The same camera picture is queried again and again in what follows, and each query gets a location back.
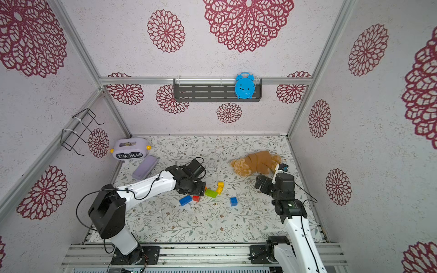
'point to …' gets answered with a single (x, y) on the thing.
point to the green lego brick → (211, 193)
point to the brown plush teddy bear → (263, 162)
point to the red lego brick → (196, 198)
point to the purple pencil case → (144, 167)
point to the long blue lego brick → (185, 200)
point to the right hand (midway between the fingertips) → (264, 178)
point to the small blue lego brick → (234, 201)
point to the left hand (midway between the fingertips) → (197, 191)
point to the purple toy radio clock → (130, 148)
